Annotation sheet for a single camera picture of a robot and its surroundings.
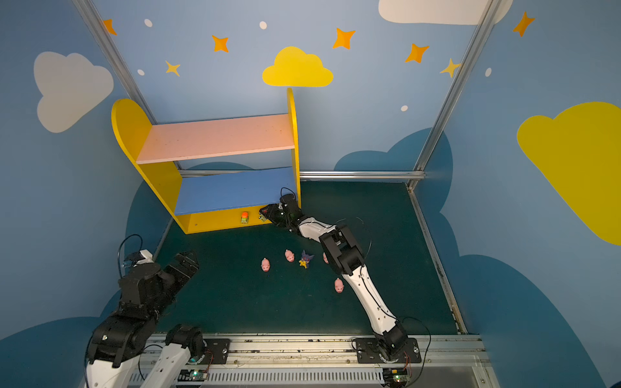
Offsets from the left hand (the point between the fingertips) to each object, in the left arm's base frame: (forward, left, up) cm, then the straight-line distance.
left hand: (194, 259), depth 69 cm
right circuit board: (-25, -60, -24) cm, 70 cm away
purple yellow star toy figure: (+10, -32, -20) cm, 39 cm away
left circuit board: (-26, 0, -24) cm, 35 cm away
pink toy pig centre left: (+14, -25, -23) cm, 37 cm away
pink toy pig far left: (+9, -16, -23) cm, 29 cm away
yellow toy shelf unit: (+26, +7, -5) cm, 28 cm away
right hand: (+33, -12, -18) cm, 40 cm away
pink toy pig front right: (+2, -44, -22) cm, 50 cm away
